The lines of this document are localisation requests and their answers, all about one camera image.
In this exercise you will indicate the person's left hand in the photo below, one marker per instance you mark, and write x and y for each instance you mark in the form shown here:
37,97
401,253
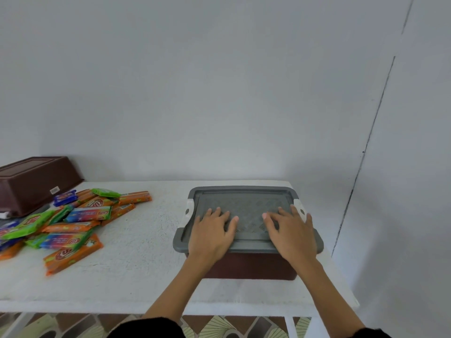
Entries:
209,235

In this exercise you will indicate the person's right hand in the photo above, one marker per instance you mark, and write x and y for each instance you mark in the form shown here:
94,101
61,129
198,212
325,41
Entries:
294,235

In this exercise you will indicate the brown plastic box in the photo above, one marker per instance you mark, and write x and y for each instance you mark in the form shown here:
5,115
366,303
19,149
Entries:
253,265

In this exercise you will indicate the pile of colourful soap packets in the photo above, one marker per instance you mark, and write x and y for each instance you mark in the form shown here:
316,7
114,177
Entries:
70,225

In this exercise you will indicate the brown storage box with sticker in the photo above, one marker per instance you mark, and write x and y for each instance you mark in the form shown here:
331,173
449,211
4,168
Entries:
31,183

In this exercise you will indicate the person's left forearm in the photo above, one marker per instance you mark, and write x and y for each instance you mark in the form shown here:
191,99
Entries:
176,288

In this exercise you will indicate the person's right forearm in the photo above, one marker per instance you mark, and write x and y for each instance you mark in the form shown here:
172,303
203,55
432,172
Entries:
324,295

